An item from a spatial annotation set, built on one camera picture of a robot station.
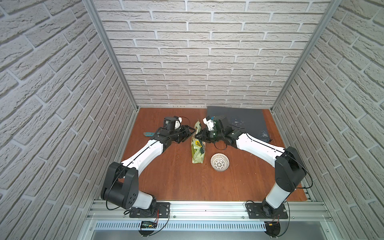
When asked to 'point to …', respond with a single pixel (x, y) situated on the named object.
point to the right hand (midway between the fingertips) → (191, 140)
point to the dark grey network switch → (249, 120)
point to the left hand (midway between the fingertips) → (193, 127)
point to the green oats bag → (198, 146)
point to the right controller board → (273, 228)
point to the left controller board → (147, 228)
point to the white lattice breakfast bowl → (220, 162)
